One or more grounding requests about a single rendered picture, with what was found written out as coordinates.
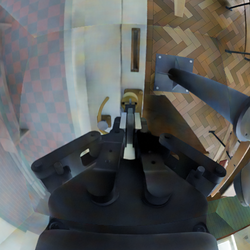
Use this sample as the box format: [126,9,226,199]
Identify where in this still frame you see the pale wooden beam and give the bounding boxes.
[174,0,187,18]

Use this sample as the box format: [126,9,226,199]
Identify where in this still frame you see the brass key rest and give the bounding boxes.
[96,96,112,136]

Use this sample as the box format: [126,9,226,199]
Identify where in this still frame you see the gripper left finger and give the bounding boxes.
[30,112,128,206]

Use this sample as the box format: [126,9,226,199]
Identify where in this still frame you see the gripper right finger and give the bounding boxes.
[134,112,227,206]

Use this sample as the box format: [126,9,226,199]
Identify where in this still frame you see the brass cam fastener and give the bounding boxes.
[120,88,144,118]

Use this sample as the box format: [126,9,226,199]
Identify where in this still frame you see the bright window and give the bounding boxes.
[216,233,250,250]

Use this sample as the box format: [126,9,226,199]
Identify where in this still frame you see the white window sash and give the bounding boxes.
[63,0,148,138]

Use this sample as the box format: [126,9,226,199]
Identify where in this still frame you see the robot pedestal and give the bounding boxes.
[153,53,250,128]

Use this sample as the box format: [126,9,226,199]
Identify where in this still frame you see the wooden desk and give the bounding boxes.
[206,124,250,202]

